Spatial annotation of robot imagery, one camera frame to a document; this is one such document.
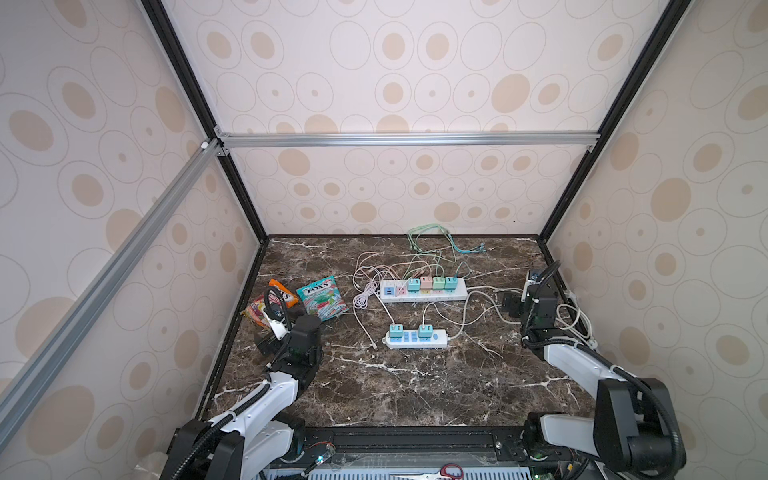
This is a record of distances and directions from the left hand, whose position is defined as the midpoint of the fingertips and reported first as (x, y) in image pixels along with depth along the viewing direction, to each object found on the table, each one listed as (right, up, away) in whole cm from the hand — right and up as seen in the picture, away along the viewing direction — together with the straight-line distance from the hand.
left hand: (281, 313), depth 82 cm
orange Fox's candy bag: (-4, +2, +18) cm, 18 cm away
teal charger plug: (+38, +7, +15) cm, 41 cm away
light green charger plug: (+46, +7, +15) cm, 49 cm away
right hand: (+72, +5, +7) cm, 72 cm away
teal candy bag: (+8, +2, +16) cm, 18 cm away
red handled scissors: (+42, -36, -12) cm, 57 cm away
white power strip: (+36, -9, +8) cm, 38 cm away
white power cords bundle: (+65, -3, +15) cm, 67 cm away
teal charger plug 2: (+32, -6, +6) cm, 33 cm away
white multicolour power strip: (+32, +5, +18) cm, 37 cm away
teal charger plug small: (+40, -6, +4) cm, 41 cm away
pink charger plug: (+41, +8, +15) cm, 45 cm away
